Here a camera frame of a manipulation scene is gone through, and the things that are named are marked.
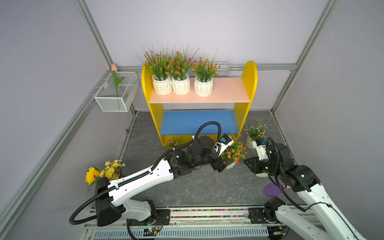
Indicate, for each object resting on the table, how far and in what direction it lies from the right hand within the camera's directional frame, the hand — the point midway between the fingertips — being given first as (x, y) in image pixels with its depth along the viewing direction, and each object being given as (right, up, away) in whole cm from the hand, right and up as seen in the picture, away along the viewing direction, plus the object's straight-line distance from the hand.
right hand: (246, 159), depth 72 cm
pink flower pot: (+12, +12, +20) cm, 26 cm away
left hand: (-11, +4, -7) cm, 13 cm away
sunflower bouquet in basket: (-60, -3, -9) cm, 61 cm away
